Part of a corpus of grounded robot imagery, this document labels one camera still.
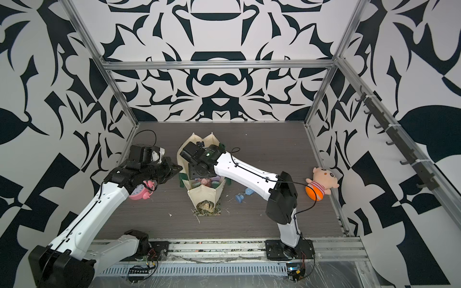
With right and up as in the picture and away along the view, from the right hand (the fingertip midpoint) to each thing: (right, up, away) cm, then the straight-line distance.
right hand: (196, 170), depth 78 cm
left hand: (-6, +3, -2) cm, 7 cm away
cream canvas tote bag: (+2, -8, -7) cm, 11 cm away
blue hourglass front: (+19, -14, +7) cm, 24 cm away
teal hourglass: (+7, -8, +7) cm, 13 cm away
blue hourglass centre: (+23, -12, +9) cm, 28 cm away
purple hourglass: (+9, -5, +9) cm, 14 cm away
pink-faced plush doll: (+59, -6, +8) cm, 60 cm away
